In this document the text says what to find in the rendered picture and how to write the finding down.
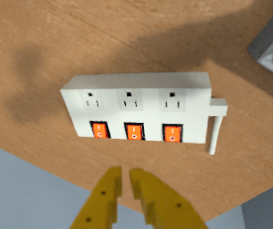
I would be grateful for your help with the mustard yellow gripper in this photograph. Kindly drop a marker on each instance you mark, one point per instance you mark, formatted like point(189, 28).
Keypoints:
point(161, 205)

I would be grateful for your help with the white power strip body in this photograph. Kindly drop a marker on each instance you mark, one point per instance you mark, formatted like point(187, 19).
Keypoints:
point(156, 106)

